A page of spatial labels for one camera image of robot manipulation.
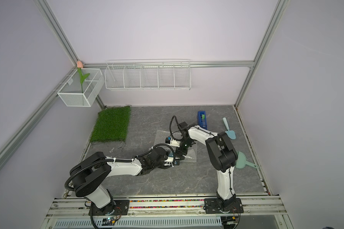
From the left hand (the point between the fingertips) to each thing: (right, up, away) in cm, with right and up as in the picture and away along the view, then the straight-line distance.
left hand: (168, 153), depth 90 cm
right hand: (+6, -1, +2) cm, 7 cm away
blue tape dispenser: (+24, +21, +15) cm, 36 cm away
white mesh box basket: (-59, +38, -4) cm, 70 cm away
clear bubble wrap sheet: (-7, +8, +12) cm, 16 cm away
